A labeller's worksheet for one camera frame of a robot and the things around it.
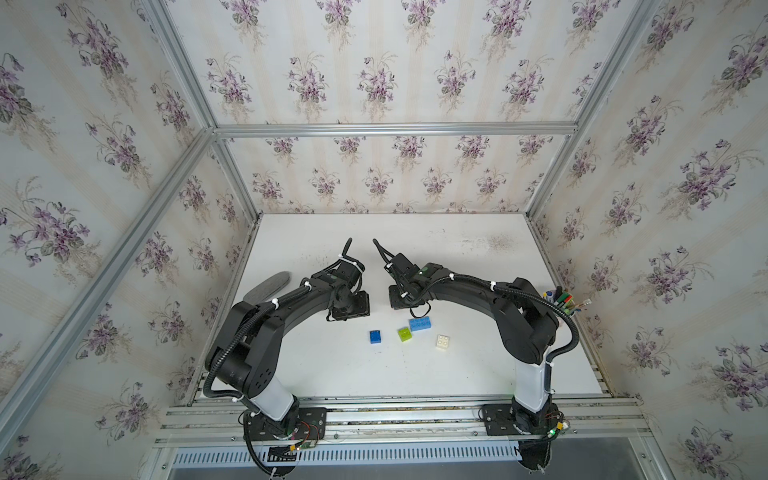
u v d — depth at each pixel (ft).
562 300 2.75
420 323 2.97
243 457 2.26
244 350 1.45
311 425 2.36
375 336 2.82
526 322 1.63
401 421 2.45
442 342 2.81
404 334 2.88
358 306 2.62
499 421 2.40
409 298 2.27
